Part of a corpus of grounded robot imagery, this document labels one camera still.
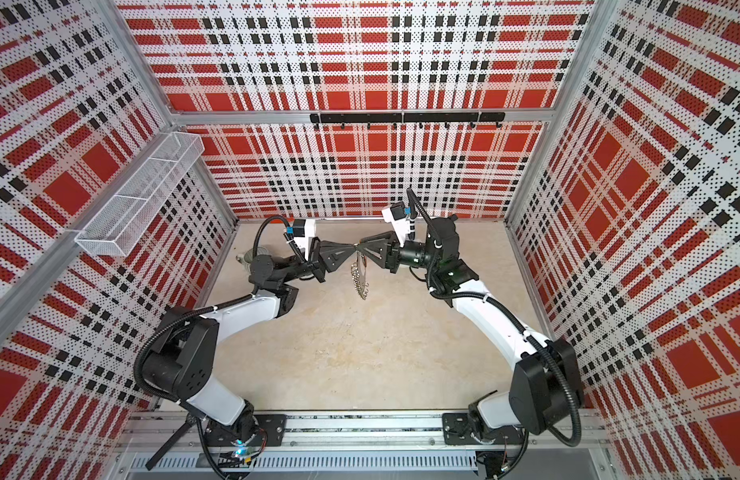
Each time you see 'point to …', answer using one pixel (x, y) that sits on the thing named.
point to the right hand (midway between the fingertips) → (362, 247)
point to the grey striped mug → (245, 259)
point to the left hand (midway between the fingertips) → (356, 252)
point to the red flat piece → (276, 221)
